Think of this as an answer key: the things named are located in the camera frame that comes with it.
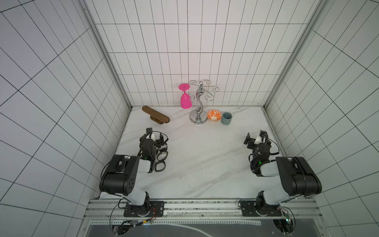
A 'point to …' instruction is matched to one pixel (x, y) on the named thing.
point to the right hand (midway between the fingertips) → (258, 133)
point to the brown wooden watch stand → (155, 116)
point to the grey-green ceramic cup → (226, 118)
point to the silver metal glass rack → (195, 117)
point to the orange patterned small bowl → (214, 115)
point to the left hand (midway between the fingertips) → (153, 135)
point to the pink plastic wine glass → (185, 100)
